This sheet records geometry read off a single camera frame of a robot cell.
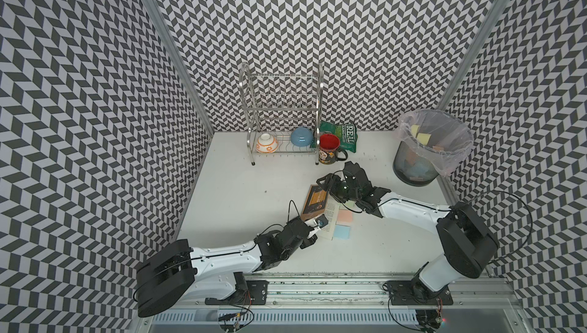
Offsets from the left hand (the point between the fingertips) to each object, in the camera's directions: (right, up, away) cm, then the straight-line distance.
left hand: (309, 219), depth 82 cm
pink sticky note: (+14, -1, +7) cm, 15 cm away
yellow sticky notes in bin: (+49, +30, +15) cm, 59 cm away
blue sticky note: (+12, -6, +4) cm, 14 cm away
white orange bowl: (-19, +28, +20) cm, 40 cm away
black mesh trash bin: (+41, +18, +7) cm, 46 cm away
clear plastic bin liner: (+54, +30, +9) cm, 63 cm away
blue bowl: (-3, +32, +27) cm, 42 cm away
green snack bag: (+20, +34, +34) cm, 52 cm away
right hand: (+4, +11, +4) cm, 12 cm away
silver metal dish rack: (-13, +45, +34) cm, 58 cm away
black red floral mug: (+9, +24, +19) cm, 32 cm away
